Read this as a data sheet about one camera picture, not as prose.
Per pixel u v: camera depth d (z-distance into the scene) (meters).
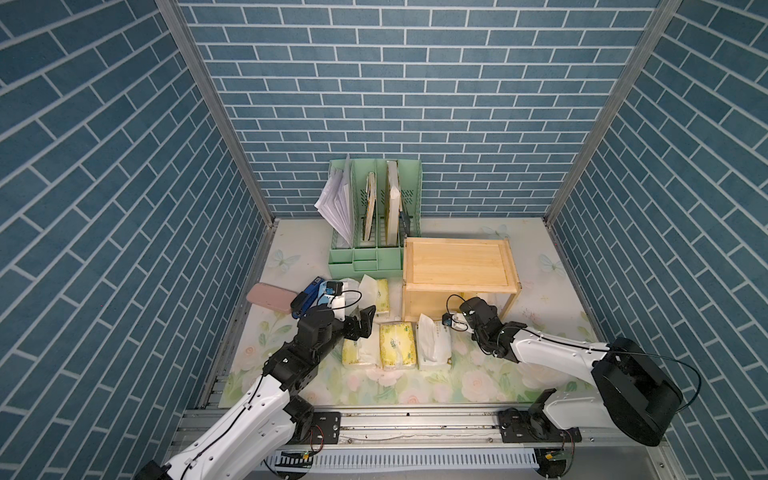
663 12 0.70
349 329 0.68
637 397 0.43
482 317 0.68
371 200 0.99
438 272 0.80
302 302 0.95
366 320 0.70
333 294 0.66
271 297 0.96
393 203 0.94
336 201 0.90
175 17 0.70
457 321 0.80
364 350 0.82
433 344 0.83
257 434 0.57
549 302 0.99
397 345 0.84
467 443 0.73
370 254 1.01
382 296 0.94
